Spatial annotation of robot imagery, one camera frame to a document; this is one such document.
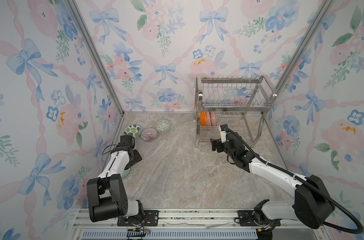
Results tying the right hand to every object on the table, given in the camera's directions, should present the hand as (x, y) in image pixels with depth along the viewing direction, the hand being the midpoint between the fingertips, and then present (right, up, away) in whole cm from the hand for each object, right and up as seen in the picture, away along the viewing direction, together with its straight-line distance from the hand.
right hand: (218, 136), depth 86 cm
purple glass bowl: (-44, +1, +18) cm, 48 cm away
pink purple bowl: (-4, +11, +15) cm, 19 cm away
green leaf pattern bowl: (-57, +4, +20) cm, 60 cm away
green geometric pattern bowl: (-36, +7, +24) cm, 43 cm away
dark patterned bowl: (0, +9, +15) cm, 17 cm away
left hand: (-50, -14, +3) cm, 52 cm away
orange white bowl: (-7, +9, +14) cm, 18 cm away
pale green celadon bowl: (-52, -20, -4) cm, 56 cm away
